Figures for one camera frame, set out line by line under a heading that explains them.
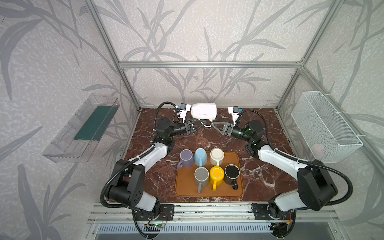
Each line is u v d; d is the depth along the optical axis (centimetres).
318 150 73
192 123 68
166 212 73
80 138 64
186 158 85
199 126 69
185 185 85
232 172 77
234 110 68
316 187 43
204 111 68
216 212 75
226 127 65
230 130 64
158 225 71
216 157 85
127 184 43
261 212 73
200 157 84
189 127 66
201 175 76
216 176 76
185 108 67
